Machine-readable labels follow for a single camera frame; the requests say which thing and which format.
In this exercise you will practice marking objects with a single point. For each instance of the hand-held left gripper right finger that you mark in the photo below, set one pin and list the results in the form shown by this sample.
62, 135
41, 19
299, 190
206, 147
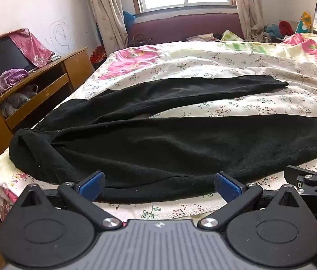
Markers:
227, 188

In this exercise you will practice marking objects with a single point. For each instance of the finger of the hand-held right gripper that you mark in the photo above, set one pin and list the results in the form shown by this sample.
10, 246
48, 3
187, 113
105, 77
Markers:
299, 174

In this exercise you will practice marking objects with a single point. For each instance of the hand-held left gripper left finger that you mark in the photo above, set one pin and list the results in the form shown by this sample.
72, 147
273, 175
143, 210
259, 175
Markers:
92, 185

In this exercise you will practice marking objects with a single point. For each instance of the black pants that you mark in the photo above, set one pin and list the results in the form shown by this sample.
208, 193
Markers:
152, 143

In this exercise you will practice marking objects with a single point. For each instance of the grey clothes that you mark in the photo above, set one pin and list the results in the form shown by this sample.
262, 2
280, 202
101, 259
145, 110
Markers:
17, 98

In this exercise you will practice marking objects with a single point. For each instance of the wooden tv cabinet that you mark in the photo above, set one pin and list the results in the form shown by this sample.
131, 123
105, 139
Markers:
74, 64

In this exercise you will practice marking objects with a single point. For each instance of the floral bed quilt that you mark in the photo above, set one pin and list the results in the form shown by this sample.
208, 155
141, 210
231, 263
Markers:
231, 59

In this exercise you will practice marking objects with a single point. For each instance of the red patterned bag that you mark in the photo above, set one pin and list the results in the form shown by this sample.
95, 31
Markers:
98, 54

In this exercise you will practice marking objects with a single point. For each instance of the purple dotted cloth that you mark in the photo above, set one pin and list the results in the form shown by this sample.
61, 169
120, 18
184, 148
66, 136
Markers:
9, 78

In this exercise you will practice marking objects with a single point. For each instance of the blue garment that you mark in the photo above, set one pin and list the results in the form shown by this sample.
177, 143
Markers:
273, 31

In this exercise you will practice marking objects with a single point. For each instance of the red garment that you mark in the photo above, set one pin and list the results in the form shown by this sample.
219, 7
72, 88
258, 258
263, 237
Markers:
286, 27

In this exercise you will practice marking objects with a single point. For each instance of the dark handbag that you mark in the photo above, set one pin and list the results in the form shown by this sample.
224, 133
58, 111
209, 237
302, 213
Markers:
140, 40

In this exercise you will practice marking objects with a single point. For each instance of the pink floral cloth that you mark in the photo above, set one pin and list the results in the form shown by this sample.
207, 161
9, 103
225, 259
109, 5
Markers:
30, 45

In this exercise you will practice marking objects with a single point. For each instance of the maroon upholstered bench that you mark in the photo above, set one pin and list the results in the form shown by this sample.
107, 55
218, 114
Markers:
186, 26

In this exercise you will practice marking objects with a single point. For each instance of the blue plastic bag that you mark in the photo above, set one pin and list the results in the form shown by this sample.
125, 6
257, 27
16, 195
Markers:
127, 21

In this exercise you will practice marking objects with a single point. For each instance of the beige curtain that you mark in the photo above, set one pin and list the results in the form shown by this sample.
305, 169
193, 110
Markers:
107, 11
248, 5

